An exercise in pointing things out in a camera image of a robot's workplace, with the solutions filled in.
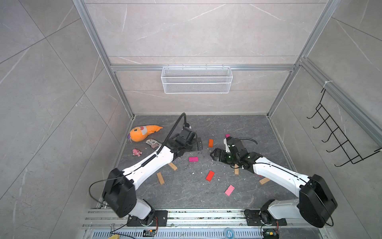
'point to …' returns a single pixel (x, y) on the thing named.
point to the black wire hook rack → (353, 156)
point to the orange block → (211, 143)
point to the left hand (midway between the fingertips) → (196, 141)
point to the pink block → (230, 190)
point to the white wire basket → (196, 80)
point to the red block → (210, 176)
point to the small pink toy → (137, 152)
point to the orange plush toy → (139, 134)
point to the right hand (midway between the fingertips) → (217, 156)
